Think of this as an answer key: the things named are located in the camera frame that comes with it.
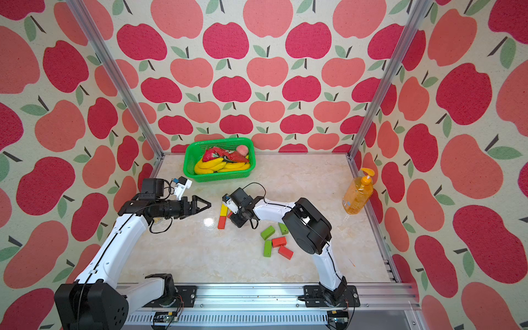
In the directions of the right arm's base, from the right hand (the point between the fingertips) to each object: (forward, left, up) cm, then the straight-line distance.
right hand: (236, 219), depth 95 cm
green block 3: (-12, -16, +1) cm, 20 cm away
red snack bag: (+32, +16, +12) cm, 37 cm away
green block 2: (-3, -22, +2) cm, 22 cm away
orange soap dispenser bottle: (+9, -52, +16) cm, 55 cm away
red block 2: (-9, -20, +1) cm, 22 cm away
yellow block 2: (+3, +4, +1) cm, 6 cm away
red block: (-2, +6, +1) cm, 7 cm away
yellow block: (+3, +7, +2) cm, 7 cm away
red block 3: (-13, -23, +1) cm, 27 cm away
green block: (-6, -15, +2) cm, 16 cm away
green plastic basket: (+35, +30, +8) cm, 47 cm away
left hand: (-7, +8, +20) cm, 23 cm away
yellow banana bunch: (+24, +17, +9) cm, 31 cm away
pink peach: (+40, +3, +8) cm, 40 cm away
